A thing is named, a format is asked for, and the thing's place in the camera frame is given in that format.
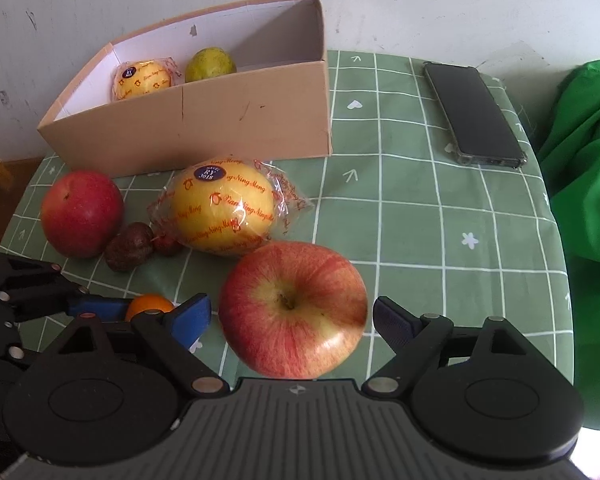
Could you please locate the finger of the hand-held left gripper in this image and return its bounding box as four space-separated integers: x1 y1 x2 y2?
0 252 132 323
0 326 48 364

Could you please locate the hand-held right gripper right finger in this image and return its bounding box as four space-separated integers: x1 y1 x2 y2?
361 296 542 395

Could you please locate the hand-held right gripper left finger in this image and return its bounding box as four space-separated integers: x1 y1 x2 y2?
45 294 232 396

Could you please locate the small orange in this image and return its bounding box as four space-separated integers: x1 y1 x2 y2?
125 294 176 322

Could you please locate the small red hawthorn fruit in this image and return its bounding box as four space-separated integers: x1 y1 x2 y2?
152 230 183 257

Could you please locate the red apple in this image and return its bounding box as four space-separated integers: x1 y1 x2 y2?
219 241 369 380
41 170 126 259

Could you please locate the wrinkled dark brown fruit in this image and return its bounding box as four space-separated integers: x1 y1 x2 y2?
105 222 156 274

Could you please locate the yellow lemon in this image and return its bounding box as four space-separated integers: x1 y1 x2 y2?
147 156 315 259
111 57 186 103

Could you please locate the brown cardboard box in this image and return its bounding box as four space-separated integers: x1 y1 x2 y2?
36 0 334 178

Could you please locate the green pear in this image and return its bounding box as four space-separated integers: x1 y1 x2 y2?
185 47 237 84

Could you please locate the green checked tablecloth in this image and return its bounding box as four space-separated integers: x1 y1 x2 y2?
0 50 576 397

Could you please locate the green cloth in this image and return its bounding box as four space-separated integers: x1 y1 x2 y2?
537 59 600 432

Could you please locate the black smartphone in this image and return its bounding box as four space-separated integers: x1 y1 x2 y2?
422 61 528 169

